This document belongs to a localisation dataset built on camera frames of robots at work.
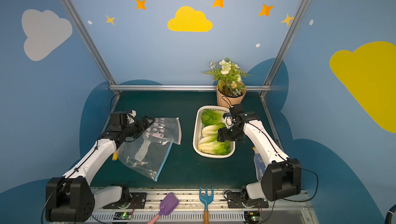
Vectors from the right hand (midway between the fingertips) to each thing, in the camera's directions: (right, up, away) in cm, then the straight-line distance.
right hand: (227, 137), depth 82 cm
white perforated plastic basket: (-16, +1, +14) cm, 21 cm away
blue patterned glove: (+19, -16, +4) cm, 25 cm away
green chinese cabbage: (-8, +10, +13) cm, 19 cm away
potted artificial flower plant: (+6, +29, +20) cm, 35 cm away
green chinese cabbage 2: (-7, +2, +10) cm, 13 cm away
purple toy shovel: (-30, -31, -10) cm, 44 cm away
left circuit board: (-51, -35, -12) cm, 63 cm away
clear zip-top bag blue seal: (-47, -12, +7) cm, 49 cm away
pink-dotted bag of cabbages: (-34, +4, +10) cm, 36 cm away
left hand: (-41, +8, +1) cm, 41 cm away
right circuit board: (+10, -35, -12) cm, 38 cm away
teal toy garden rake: (-12, -29, -9) cm, 32 cm away
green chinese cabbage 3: (-9, -4, +2) cm, 10 cm away
